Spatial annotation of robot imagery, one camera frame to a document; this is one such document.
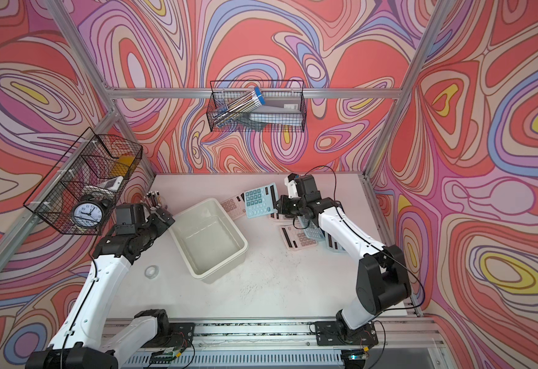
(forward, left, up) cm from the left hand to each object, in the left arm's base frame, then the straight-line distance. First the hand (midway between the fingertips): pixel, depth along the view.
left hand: (165, 221), depth 79 cm
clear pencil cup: (+14, +11, -6) cm, 19 cm away
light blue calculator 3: (0, -62, -17) cm, 64 cm away
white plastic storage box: (+5, -10, -22) cm, 24 cm away
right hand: (+7, -39, -3) cm, 40 cm away
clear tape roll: (-10, +9, -19) cm, 24 cm away
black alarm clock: (-4, +18, +11) cm, 21 cm away
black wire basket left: (+4, +24, +11) cm, 27 cm away
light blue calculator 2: (+6, -53, -14) cm, 56 cm away
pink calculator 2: (+3, -47, -17) cm, 51 cm away
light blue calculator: (+11, -32, -3) cm, 34 cm away
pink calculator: (+20, -20, -17) cm, 33 cm away
